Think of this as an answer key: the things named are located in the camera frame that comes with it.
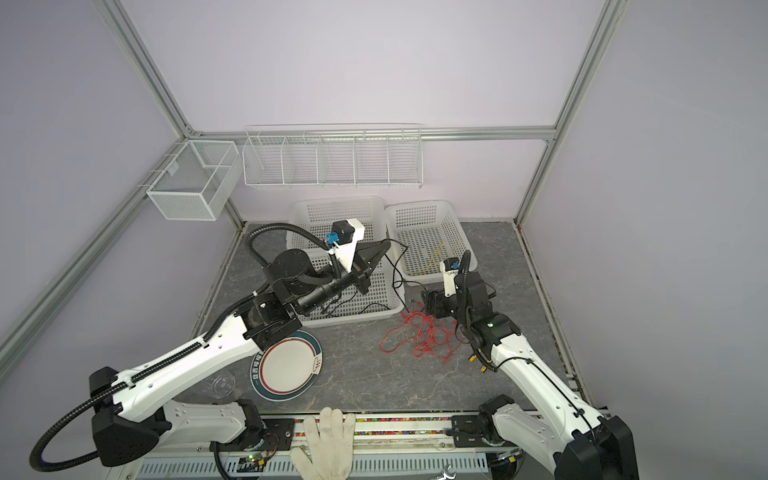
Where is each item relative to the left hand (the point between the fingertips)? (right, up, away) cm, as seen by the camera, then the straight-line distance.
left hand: (388, 249), depth 58 cm
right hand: (+13, -12, +23) cm, 29 cm away
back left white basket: (-29, +14, +61) cm, 69 cm away
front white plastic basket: (-2, -16, +41) cm, 44 cm away
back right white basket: (+13, +6, +58) cm, 60 cm away
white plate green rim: (-30, -34, +26) cm, 53 cm away
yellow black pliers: (+18, -22, +1) cm, 28 cm away
